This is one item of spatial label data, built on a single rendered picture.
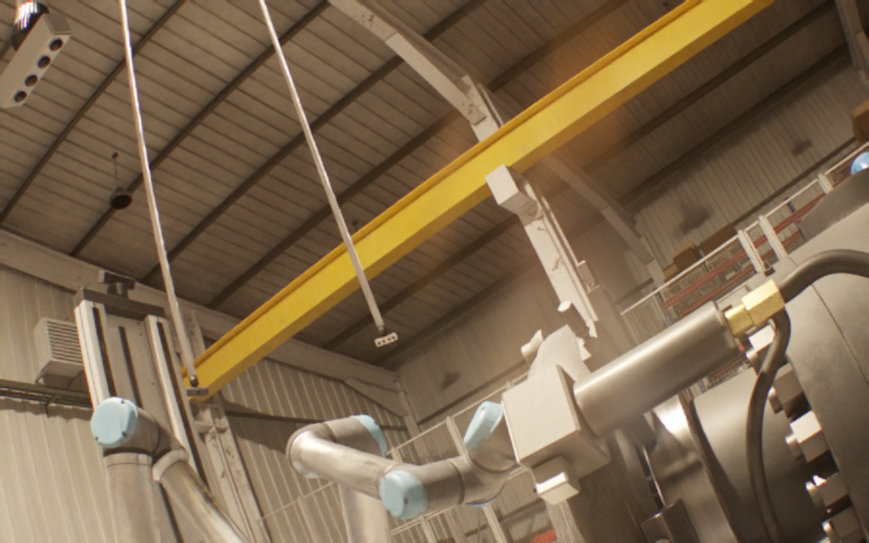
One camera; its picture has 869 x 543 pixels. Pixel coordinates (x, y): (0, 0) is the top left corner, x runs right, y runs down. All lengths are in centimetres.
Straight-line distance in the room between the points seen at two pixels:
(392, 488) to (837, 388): 80
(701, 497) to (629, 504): 16
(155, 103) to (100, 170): 147
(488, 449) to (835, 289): 68
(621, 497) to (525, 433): 15
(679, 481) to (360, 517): 108
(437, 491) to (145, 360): 121
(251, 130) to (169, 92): 154
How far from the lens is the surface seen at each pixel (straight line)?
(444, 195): 1010
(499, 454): 142
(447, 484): 144
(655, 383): 92
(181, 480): 178
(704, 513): 111
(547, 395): 95
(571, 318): 104
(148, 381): 237
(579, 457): 95
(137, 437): 170
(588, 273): 138
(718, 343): 91
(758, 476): 103
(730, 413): 120
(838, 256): 95
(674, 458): 113
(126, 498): 167
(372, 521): 202
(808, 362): 106
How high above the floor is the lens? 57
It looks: 25 degrees up
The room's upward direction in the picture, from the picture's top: 24 degrees counter-clockwise
